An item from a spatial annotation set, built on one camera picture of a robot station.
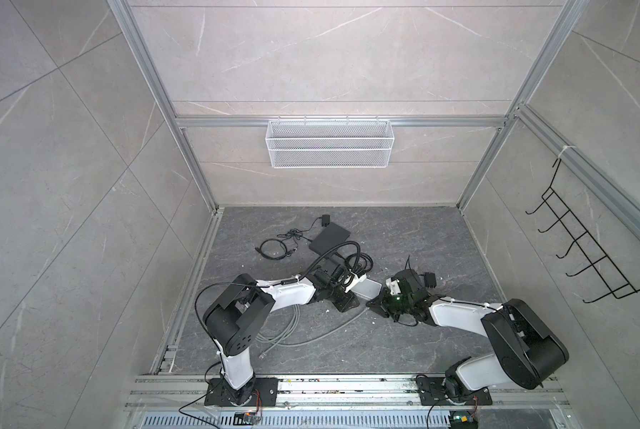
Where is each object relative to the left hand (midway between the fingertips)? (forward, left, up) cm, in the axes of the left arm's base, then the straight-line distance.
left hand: (356, 295), depth 89 cm
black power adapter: (+6, -28, -3) cm, 29 cm away
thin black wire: (-12, -13, +6) cm, 19 cm away
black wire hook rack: (-14, -54, +30) cm, 64 cm away
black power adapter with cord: (+36, +9, -3) cm, 37 cm away
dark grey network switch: (+27, +8, -3) cm, 29 cm away
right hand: (-2, -3, -1) cm, 4 cm away
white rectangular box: (+3, -5, -1) cm, 6 cm away
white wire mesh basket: (+51, +7, +26) cm, 57 cm away
